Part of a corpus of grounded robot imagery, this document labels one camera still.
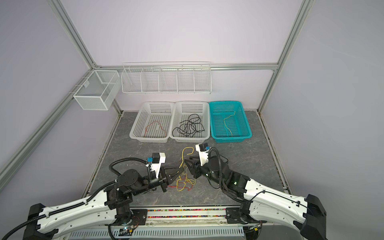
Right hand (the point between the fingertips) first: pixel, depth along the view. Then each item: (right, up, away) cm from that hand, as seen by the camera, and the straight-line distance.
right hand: (187, 161), depth 69 cm
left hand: (-1, -3, -9) cm, 9 cm away
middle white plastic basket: (-7, +28, +47) cm, 56 cm away
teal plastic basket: (+28, +19, +44) cm, 55 cm away
